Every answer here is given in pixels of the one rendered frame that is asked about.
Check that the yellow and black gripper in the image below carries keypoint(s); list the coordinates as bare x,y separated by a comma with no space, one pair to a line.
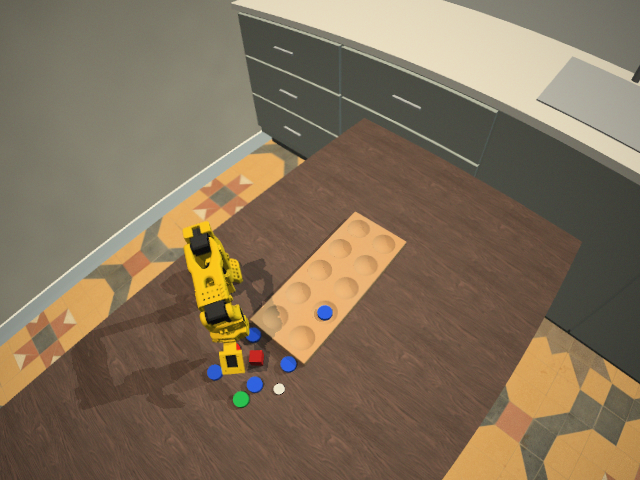
231,359

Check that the green disc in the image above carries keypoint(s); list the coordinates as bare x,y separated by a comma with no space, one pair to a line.
241,399

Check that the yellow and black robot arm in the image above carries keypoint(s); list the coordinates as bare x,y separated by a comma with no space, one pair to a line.
217,275

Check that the blue disc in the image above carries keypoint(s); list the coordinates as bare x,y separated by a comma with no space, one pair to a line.
288,364
324,312
254,336
254,384
214,372

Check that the red cube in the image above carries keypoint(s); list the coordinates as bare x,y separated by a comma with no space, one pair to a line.
256,357

